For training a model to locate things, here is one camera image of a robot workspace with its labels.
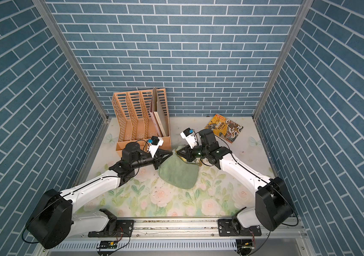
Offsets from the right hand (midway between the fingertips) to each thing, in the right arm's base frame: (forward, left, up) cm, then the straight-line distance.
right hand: (180, 152), depth 79 cm
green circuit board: (-38, +28, -22) cm, 52 cm away
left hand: (-3, +3, +1) cm, 4 cm away
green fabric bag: (-6, +1, -10) cm, 12 cm away
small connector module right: (-33, -32, -20) cm, 50 cm away
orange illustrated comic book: (+34, -27, -17) cm, 46 cm away
